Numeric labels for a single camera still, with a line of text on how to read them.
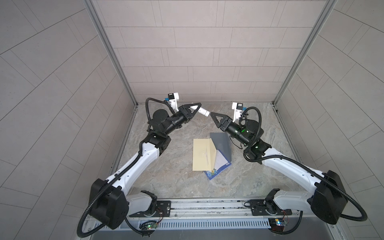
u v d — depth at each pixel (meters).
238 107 0.62
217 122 0.60
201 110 0.64
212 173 0.82
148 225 0.65
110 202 0.38
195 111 0.63
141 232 0.65
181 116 0.60
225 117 0.60
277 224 0.68
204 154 0.89
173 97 0.62
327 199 0.39
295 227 0.66
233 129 0.61
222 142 0.92
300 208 0.51
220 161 0.88
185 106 0.60
